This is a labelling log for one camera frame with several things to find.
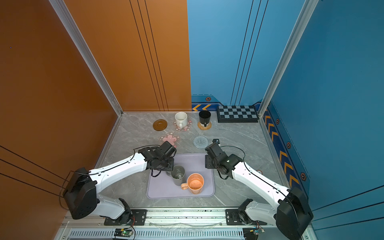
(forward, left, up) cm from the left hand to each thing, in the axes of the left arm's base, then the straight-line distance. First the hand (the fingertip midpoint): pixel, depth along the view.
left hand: (172, 165), depth 84 cm
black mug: (+37, -19, 0) cm, 42 cm away
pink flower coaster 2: (+24, +5, -8) cm, 26 cm away
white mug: (+33, -3, +2) cm, 33 cm away
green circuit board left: (-31, +21, -9) cm, 38 cm away
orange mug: (-8, -13, -6) cm, 16 cm away
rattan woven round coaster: (+32, -19, -6) cm, 38 cm away
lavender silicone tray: (-10, +6, -7) cm, 13 cm away
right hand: (+2, -21, +3) cm, 21 cm away
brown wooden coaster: (+36, +14, -7) cm, 39 cm away
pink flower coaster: (+32, -6, -6) cm, 33 cm away
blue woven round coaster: (+20, -16, -7) cm, 27 cm away
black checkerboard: (+46, -45, -4) cm, 64 cm away
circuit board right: (-30, -41, -9) cm, 52 cm away
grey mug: (-3, -3, -5) cm, 7 cm away
